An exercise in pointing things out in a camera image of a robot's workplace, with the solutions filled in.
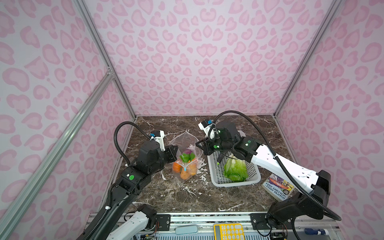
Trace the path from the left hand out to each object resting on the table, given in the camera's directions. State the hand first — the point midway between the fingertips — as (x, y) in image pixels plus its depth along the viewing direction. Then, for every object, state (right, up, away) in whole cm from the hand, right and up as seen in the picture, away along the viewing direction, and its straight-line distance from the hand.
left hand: (179, 144), depth 67 cm
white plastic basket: (+20, -22, +20) cm, 36 cm away
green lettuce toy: (+29, -15, +14) cm, 35 cm away
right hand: (+8, 0, +1) cm, 8 cm away
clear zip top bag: (+2, +1, +7) cm, 7 cm away
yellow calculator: (+23, -41, +2) cm, 47 cm away
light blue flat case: (+3, -39, +1) cm, 39 cm away
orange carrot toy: (+1, -17, +16) cm, 23 cm away
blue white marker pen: (+65, -41, +1) cm, 76 cm away
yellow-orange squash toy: (+6, -15, +12) cm, 20 cm away
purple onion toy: (+3, -6, +19) cm, 20 cm away
